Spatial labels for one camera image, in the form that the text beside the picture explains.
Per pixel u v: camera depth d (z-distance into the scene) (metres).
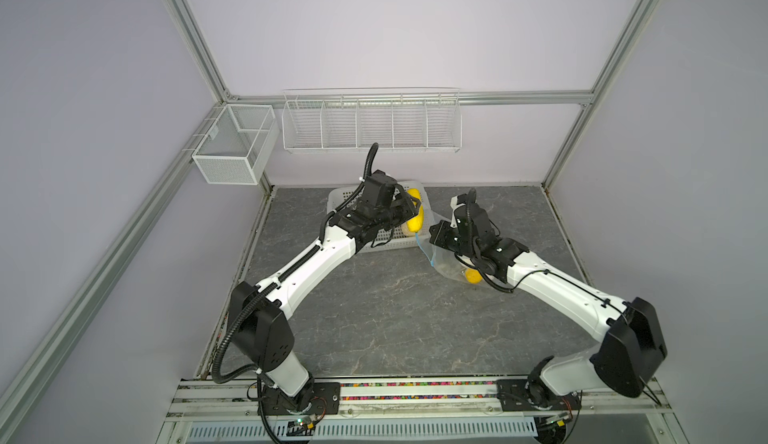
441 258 0.75
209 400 0.76
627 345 0.41
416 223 0.75
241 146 1.05
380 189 0.58
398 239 0.96
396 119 1.01
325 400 0.74
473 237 0.60
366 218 0.59
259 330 0.43
